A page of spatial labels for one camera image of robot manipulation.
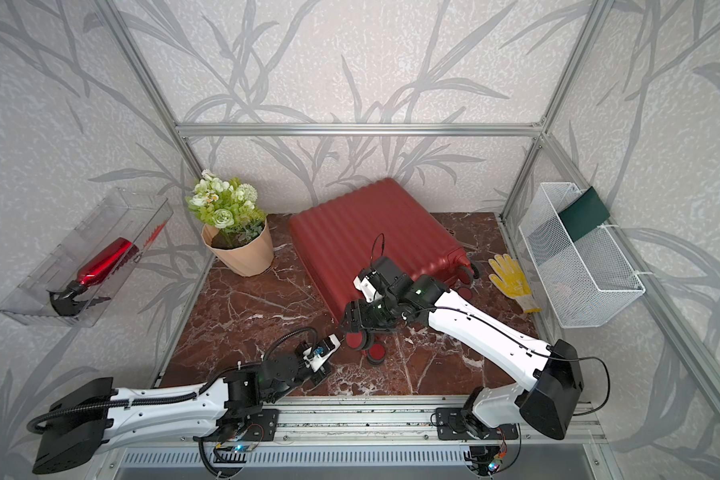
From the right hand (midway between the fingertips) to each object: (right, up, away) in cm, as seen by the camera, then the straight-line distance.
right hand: (347, 325), depth 70 cm
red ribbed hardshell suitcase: (-4, +21, +12) cm, 24 cm away
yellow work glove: (+53, +7, +32) cm, 62 cm away
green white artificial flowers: (-35, +30, +14) cm, 48 cm away
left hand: (-3, -8, +7) cm, 10 cm away
